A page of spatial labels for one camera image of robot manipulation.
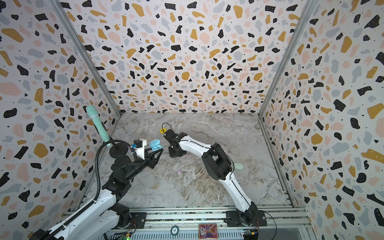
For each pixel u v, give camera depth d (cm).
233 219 75
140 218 73
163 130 109
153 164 69
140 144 66
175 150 84
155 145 75
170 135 80
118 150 97
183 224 73
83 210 47
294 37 82
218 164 59
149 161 66
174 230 71
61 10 70
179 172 90
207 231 70
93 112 76
